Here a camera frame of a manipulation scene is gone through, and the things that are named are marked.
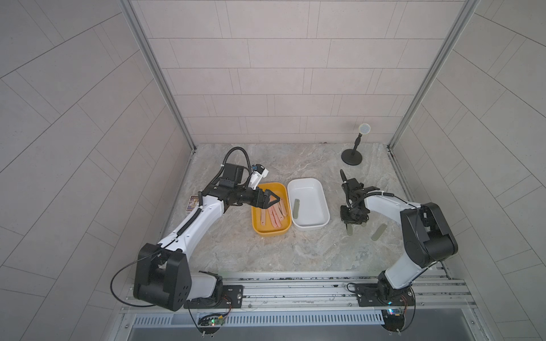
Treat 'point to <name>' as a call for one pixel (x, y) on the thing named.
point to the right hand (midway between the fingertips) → (345, 219)
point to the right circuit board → (393, 319)
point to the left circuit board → (210, 323)
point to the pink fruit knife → (263, 216)
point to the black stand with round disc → (353, 157)
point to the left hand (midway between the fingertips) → (274, 196)
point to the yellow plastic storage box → (280, 190)
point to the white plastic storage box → (313, 211)
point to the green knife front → (296, 208)
